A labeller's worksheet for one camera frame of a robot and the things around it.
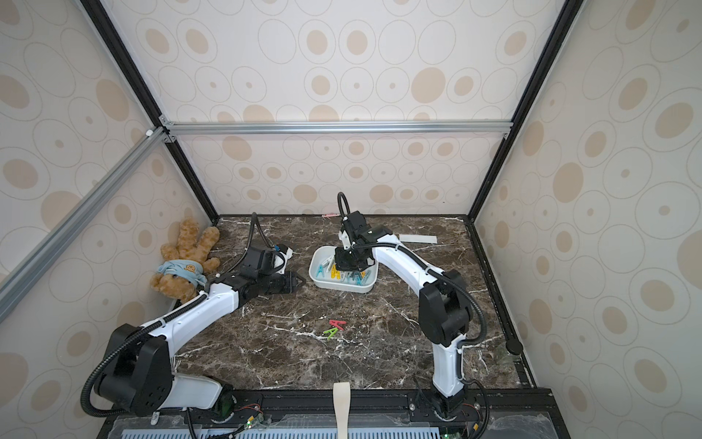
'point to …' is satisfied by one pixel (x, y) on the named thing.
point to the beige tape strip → (341, 394)
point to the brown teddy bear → (185, 267)
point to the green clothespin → (331, 332)
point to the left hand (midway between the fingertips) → (309, 279)
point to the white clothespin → (328, 262)
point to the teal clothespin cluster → (360, 280)
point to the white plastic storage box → (324, 274)
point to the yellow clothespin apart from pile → (335, 273)
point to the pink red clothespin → (337, 323)
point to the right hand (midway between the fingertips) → (348, 263)
